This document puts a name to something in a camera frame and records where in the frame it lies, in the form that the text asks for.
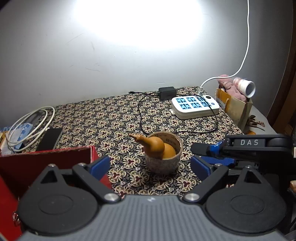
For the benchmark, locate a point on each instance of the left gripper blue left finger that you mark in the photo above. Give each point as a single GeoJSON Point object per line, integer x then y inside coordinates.
{"type": "Point", "coordinates": [99, 167]}

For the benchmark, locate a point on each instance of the gold paper gift bag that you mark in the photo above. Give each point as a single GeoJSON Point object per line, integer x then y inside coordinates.
{"type": "Point", "coordinates": [236, 109]}

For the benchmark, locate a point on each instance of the black smartphone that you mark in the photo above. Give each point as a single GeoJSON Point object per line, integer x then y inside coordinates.
{"type": "Point", "coordinates": [50, 139]}

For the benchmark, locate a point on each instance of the pink cloth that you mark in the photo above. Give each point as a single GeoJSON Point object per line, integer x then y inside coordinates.
{"type": "Point", "coordinates": [228, 86]}

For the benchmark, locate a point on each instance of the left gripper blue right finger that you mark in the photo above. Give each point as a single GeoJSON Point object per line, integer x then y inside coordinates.
{"type": "Point", "coordinates": [202, 166]}

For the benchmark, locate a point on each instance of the black power adapter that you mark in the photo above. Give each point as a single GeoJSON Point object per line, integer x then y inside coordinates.
{"type": "Point", "coordinates": [167, 93]}

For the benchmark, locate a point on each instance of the white pink bottle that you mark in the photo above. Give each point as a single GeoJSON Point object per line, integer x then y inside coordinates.
{"type": "Point", "coordinates": [245, 87]}

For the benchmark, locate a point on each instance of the blue white packet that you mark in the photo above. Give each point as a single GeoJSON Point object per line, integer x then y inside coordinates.
{"type": "Point", "coordinates": [21, 132]}

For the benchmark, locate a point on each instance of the orange gourd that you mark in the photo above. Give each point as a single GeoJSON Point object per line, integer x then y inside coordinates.
{"type": "Point", "coordinates": [154, 147]}

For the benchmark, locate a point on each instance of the white power strip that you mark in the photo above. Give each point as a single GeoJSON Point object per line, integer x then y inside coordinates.
{"type": "Point", "coordinates": [194, 106]}

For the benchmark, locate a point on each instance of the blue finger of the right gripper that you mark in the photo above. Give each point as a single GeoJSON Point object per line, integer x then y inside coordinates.
{"type": "Point", "coordinates": [203, 149]}
{"type": "Point", "coordinates": [223, 161]}

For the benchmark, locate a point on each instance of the red cardboard box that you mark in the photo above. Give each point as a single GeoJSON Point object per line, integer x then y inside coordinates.
{"type": "Point", "coordinates": [19, 171]}

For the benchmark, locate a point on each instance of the patterned floral tablecloth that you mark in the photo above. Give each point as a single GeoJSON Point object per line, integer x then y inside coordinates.
{"type": "Point", "coordinates": [126, 128]}

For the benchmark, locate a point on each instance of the wide packing tape roll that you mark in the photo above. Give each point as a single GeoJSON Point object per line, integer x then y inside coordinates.
{"type": "Point", "coordinates": [168, 165]}

